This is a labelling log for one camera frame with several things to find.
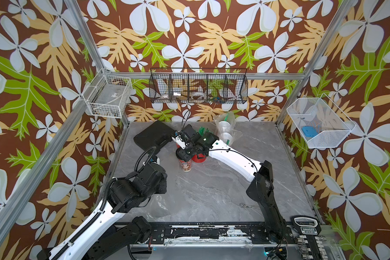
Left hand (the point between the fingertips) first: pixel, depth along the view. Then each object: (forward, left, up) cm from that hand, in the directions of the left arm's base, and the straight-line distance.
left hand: (165, 179), depth 69 cm
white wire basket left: (+43, +35, +12) cm, 57 cm away
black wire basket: (+56, -15, +10) cm, 59 cm away
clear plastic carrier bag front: (+26, -35, 0) cm, 44 cm away
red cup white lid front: (+24, -31, -2) cm, 39 cm away
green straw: (+42, -32, -3) cm, 53 cm away
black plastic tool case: (+39, +13, -18) cm, 45 cm away
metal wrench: (-5, -38, -21) cm, 44 cm away
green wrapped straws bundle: (+30, -17, -2) cm, 35 cm away
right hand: (+18, -6, -4) cm, 19 cm away
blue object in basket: (+24, -71, +5) cm, 75 cm away
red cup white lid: (+35, -31, -3) cm, 46 cm away
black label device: (-14, -67, -19) cm, 71 cm away
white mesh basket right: (+29, -78, +6) cm, 84 cm away
